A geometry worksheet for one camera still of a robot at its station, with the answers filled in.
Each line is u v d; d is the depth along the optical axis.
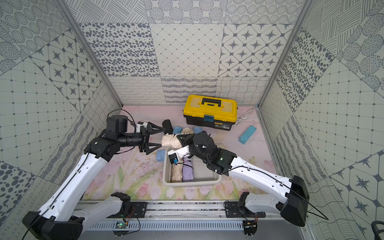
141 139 0.59
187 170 0.84
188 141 0.60
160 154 0.89
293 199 0.39
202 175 0.85
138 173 0.86
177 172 0.83
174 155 0.58
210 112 0.97
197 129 1.03
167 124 1.07
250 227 0.72
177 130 0.99
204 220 0.72
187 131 0.93
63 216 0.38
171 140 0.66
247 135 1.01
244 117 1.10
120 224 0.72
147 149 0.65
